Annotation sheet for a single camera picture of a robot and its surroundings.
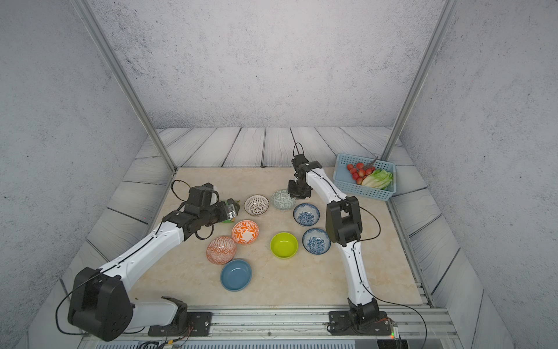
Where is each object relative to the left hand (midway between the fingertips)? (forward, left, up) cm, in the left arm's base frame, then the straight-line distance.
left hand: (235, 209), depth 85 cm
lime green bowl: (-8, -18, -15) cm, 25 cm away
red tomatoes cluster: (+28, -57, -10) cm, 64 cm away
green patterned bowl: (+14, -18, -14) cm, 27 cm away
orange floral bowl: (-2, -2, -14) cm, 14 cm away
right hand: (+13, -23, -9) cm, 28 cm away
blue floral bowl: (+7, -29, -15) cm, 33 cm away
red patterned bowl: (-10, +7, -15) cm, 19 cm away
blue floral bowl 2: (-7, -32, -14) cm, 36 cm away
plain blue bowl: (-20, 0, -15) cm, 25 cm away
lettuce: (+22, -66, -9) cm, 70 cm away
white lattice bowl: (+12, -6, -13) cm, 18 cm away
